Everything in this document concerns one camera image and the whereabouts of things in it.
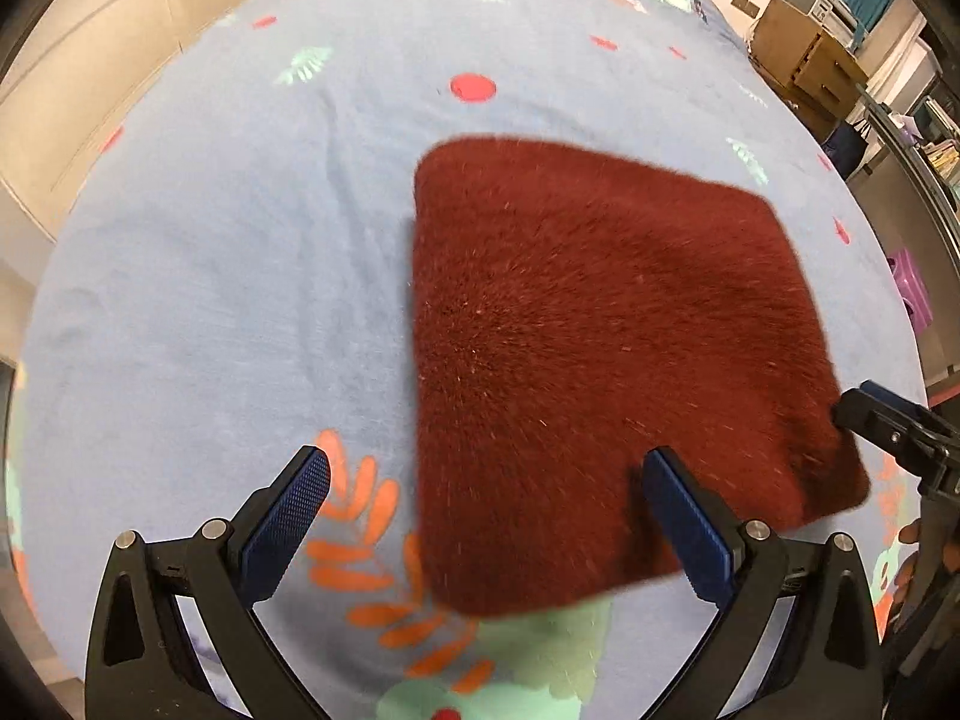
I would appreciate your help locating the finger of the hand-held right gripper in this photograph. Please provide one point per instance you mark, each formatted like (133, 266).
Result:
(889, 399)
(855, 409)

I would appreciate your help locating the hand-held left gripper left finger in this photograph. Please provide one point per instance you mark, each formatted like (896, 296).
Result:
(289, 525)

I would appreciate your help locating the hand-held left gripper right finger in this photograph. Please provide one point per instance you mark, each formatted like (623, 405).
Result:
(690, 525)

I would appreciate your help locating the dark red knit sweater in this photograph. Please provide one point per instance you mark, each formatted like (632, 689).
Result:
(600, 352)

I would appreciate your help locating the purple plastic crate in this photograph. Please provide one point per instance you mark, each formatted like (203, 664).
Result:
(913, 289)

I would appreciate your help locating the grey desk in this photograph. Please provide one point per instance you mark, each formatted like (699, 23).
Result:
(919, 180)

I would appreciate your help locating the row of books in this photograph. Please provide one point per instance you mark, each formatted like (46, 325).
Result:
(945, 157)

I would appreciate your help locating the blue printed bedsheet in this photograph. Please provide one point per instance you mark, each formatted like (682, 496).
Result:
(225, 240)

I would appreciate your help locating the wooden nightstand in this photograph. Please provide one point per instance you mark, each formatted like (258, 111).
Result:
(814, 116)

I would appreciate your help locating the wooden drawer cabinet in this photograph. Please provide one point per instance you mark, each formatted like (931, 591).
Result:
(810, 52)

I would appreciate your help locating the grey printer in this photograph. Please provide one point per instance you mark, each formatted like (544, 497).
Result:
(817, 0)

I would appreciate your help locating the white panelled wardrobe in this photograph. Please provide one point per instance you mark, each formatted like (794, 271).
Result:
(112, 52)

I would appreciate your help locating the wall socket plate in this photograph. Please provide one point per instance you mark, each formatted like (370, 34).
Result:
(744, 4)

